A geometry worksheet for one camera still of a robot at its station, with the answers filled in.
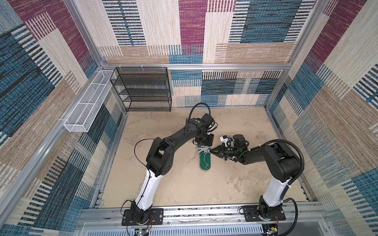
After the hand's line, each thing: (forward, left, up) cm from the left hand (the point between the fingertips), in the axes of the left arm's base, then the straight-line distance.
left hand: (211, 142), depth 92 cm
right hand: (-5, +1, -3) cm, 6 cm away
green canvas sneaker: (-8, +4, -4) cm, 10 cm away
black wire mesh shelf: (+41, +47, +9) cm, 64 cm away
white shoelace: (-3, +5, -3) cm, 6 cm away
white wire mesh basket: (+12, +80, +9) cm, 82 cm away
